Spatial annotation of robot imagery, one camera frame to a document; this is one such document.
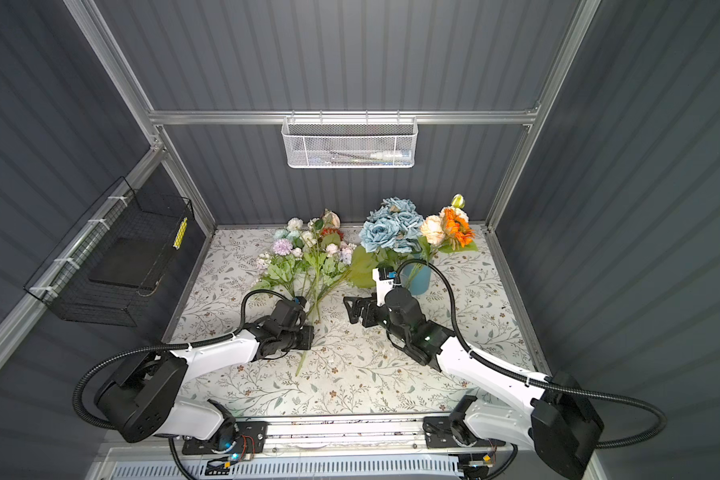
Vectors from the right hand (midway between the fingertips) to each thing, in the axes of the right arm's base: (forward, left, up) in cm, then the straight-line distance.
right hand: (360, 299), depth 77 cm
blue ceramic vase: (+5, -15, +4) cm, 16 cm away
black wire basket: (+7, +61, +11) cm, 62 cm away
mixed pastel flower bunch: (+24, +19, -11) cm, 33 cm away
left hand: (-2, +15, -18) cm, 23 cm away
